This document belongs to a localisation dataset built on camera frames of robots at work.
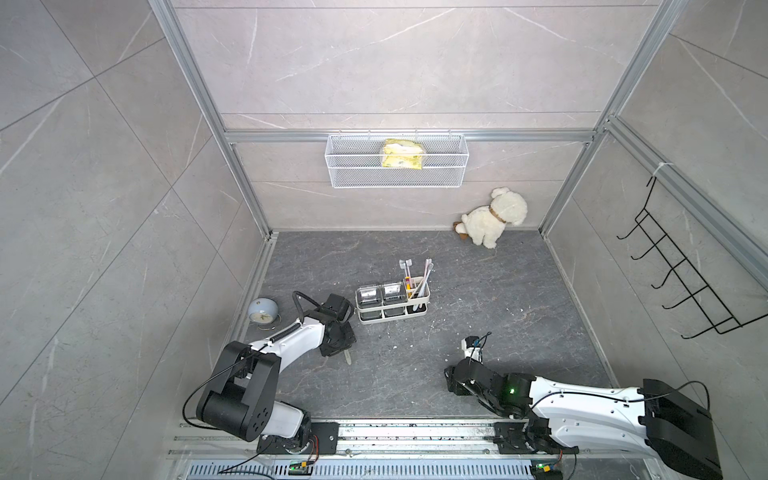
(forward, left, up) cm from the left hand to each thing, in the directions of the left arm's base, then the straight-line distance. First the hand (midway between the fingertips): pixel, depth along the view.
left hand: (351, 338), depth 90 cm
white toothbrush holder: (+7, -13, +10) cm, 17 cm away
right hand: (-12, -30, 0) cm, 32 cm away
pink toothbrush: (+16, -24, +16) cm, 34 cm away
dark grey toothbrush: (+15, -18, +16) cm, 28 cm away
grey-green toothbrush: (-6, +1, 0) cm, 6 cm away
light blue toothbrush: (+15, -18, +18) cm, 30 cm away
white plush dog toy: (+40, -49, +8) cm, 64 cm away
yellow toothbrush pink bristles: (+12, -18, +10) cm, 24 cm away
